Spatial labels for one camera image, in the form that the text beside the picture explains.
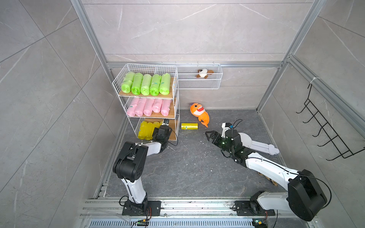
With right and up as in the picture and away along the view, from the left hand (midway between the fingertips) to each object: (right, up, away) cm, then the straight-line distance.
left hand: (161, 127), depth 98 cm
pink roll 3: (0, +14, -15) cm, 21 cm away
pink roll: (-11, +13, -14) cm, 22 cm away
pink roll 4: (+5, +13, -15) cm, 21 cm away
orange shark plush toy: (+28, +13, +12) cm, 33 cm away
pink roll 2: (-5, +13, -15) cm, 20 cm away
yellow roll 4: (-5, +2, +6) cm, 8 cm away
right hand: (+31, -3, -15) cm, 35 cm away
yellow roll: (+19, +1, +7) cm, 20 cm away
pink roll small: (-15, +11, -16) cm, 25 cm away
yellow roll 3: (-9, -3, +2) cm, 10 cm away
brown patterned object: (+49, -17, -48) cm, 70 cm away
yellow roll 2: (-14, -4, 0) cm, 14 cm away
